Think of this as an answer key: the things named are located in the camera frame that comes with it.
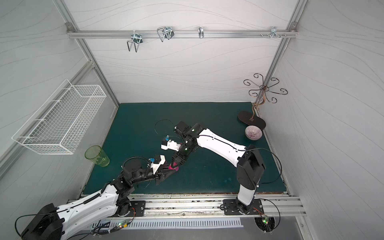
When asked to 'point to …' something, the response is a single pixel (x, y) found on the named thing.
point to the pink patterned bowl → (253, 132)
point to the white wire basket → (63, 124)
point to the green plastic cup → (95, 153)
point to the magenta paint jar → (176, 168)
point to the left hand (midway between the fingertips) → (173, 167)
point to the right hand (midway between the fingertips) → (173, 164)
